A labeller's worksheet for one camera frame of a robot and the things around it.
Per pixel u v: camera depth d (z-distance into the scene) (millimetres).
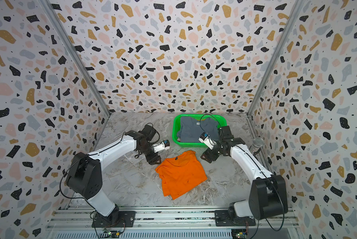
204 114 1253
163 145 795
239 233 712
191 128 1053
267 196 423
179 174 888
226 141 614
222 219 732
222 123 1131
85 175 454
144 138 677
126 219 736
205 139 759
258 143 720
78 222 732
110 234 704
